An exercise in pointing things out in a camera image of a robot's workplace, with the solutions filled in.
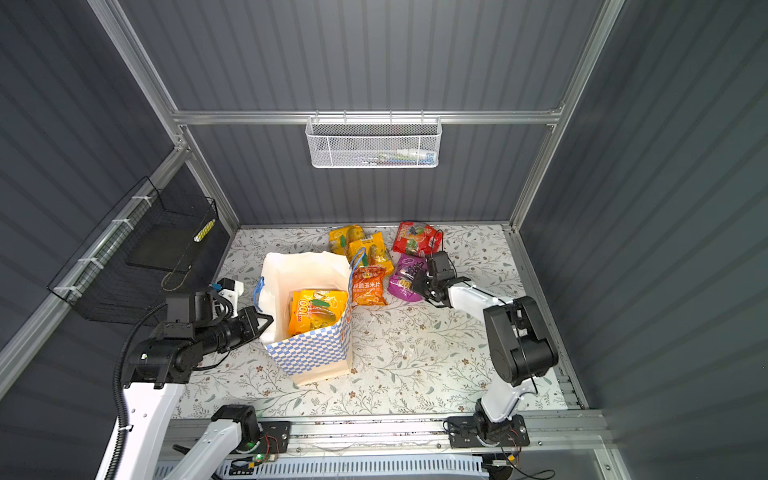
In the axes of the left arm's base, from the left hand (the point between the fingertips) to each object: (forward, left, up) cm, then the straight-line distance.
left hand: (272, 319), depth 69 cm
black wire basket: (+23, +36, +3) cm, 43 cm away
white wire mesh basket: (+81, -26, -1) cm, 85 cm away
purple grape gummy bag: (+21, -33, -15) cm, 42 cm away
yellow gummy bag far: (+41, -12, -17) cm, 46 cm away
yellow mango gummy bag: (+10, -5, -14) cm, 18 cm away
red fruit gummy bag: (+39, -39, -16) cm, 57 cm away
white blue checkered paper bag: (-6, -11, -7) cm, 14 cm away
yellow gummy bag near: (+33, -25, -17) cm, 45 cm away
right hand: (+19, -38, -16) cm, 46 cm away
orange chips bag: (+20, -22, -17) cm, 34 cm away
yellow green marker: (+26, +22, +4) cm, 35 cm away
